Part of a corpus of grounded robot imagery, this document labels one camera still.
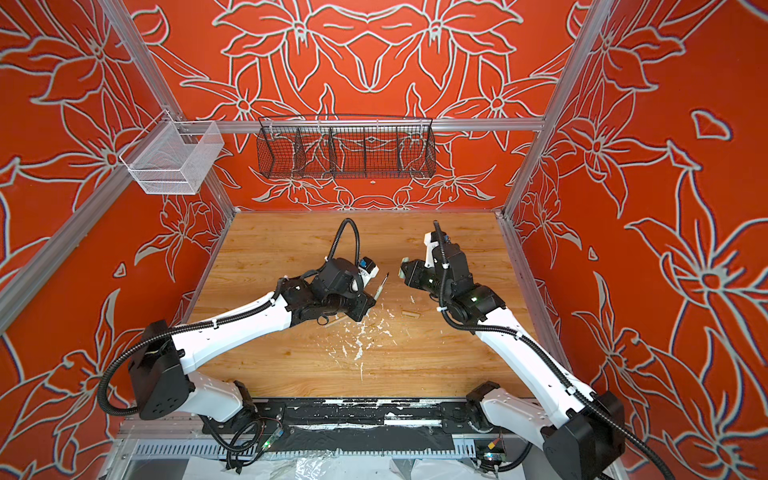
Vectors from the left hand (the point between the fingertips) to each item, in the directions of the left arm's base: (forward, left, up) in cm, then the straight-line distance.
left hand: (375, 299), depth 77 cm
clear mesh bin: (+38, +67, +16) cm, 78 cm away
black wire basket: (+49, +13, +14) cm, 53 cm away
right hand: (+6, -5, +8) cm, 11 cm away
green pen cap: (+7, -7, +8) cm, 13 cm away
